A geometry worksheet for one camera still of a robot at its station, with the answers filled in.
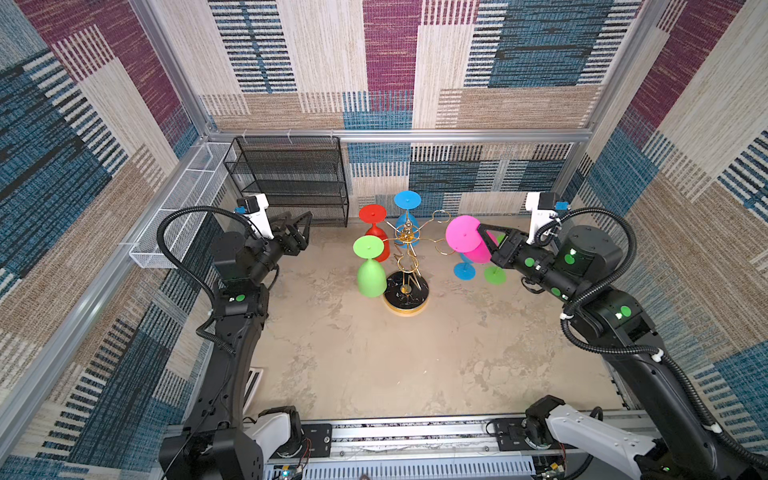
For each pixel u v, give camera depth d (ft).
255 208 1.92
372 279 2.57
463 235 1.99
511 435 2.40
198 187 2.74
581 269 1.37
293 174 3.55
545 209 1.68
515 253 1.63
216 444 1.25
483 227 1.91
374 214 2.66
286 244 2.05
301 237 2.07
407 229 2.49
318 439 2.40
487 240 1.86
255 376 2.66
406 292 3.20
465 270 3.45
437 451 2.39
